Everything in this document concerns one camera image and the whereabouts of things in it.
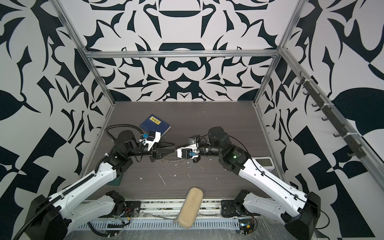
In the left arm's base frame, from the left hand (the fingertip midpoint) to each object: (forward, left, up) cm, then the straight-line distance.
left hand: (175, 143), depth 65 cm
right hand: (-2, -1, +3) cm, 4 cm away
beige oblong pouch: (-21, -6, -24) cm, 32 cm away
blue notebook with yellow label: (+32, +19, -28) cm, 47 cm away
